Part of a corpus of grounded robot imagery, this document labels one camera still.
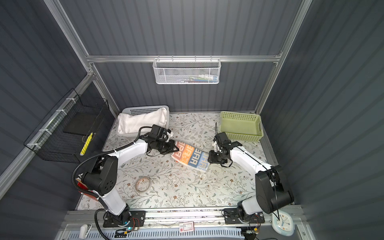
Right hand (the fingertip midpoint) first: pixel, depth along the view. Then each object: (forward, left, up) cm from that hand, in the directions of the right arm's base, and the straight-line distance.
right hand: (212, 160), depth 88 cm
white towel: (+28, +57, +3) cm, 64 cm away
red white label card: (-33, +15, -4) cm, 36 cm away
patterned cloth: (+5, +13, -3) cm, 14 cm away
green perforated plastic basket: (+31, -25, -7) cm, 40 cm away
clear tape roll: (-12, +41, -5) cm, 43 cm away
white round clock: (-31, -31, -4) cm, 44 cm away
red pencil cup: (-17, +66, +9) cm, 69 cm away
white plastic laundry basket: (+40, +56, +4) cm, 69 cm away
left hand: (+6, +20, +3) cm, 21 cm away
